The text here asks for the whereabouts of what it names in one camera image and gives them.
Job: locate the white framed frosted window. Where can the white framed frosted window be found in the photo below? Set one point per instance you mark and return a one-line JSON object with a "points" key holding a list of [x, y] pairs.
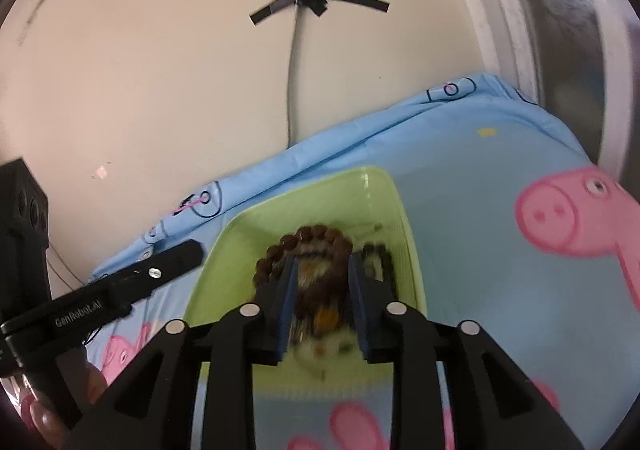
{"points": [[510, 30]]}

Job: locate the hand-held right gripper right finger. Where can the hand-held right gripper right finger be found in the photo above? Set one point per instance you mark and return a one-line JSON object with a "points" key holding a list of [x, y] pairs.
{"points": [[357, 305]]}

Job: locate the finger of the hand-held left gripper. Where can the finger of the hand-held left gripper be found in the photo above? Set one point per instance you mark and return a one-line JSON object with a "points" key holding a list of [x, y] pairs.
{"points": [[160, 267]]}

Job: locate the blue cartoon printed blanket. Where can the blue cartoon printed blanket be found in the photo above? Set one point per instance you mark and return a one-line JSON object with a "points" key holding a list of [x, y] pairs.
{"points": [[475, 230]]}

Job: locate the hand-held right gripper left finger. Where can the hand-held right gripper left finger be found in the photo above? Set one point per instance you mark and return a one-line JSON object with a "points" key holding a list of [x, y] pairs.
{"points": [[287, 310]]}

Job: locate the person's left hand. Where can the person's left hand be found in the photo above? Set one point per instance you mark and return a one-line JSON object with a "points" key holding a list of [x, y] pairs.
{"points": [[45, 422]]}

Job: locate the light green plastic basin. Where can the light green plastic basin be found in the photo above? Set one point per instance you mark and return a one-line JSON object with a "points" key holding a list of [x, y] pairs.
{"points": [[310, 200]]}

